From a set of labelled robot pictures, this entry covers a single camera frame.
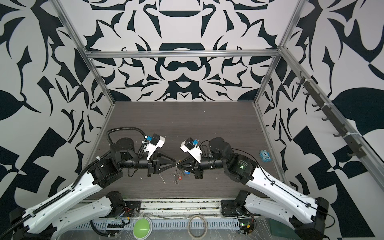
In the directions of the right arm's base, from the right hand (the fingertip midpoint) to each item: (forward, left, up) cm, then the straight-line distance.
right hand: (179, 166), depth 59 cm
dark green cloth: (-18, -43, -29) cm, 55 cm away
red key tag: (+2, +2, -20) cm, 21 cm away
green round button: (-18, +18, -27) cm, 37 cm away
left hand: (+2, +1, +2) cm, 3 cm away
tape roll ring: (-20, -10, -27) cm, 35 cm away
